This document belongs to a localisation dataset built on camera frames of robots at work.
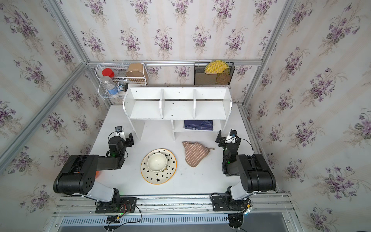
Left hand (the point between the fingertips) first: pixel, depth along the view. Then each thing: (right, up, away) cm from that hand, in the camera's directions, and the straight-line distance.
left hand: (127, 134), depth 92 cm
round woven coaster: (+64, +38, +5) cm, 74 cm away
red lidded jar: (-12, +40, -1) cm, 42 cm away
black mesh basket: (+49, +38, +6) cm, 62 cm away
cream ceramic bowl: (+21, -17, -6) cm, 27 cm away
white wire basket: (-8, +37, 0) cm, 38 cm away
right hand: (+66, +1, -4) cm, 66 cm away
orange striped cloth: (+44, -11, -6) cm, 46 cm away
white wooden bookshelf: (+41, +16, -8) cm, 45 cm away
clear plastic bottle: (-11, +31, -3) cm, 33 cm away
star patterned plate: (+23, -24, -11) cm, 35 cm away
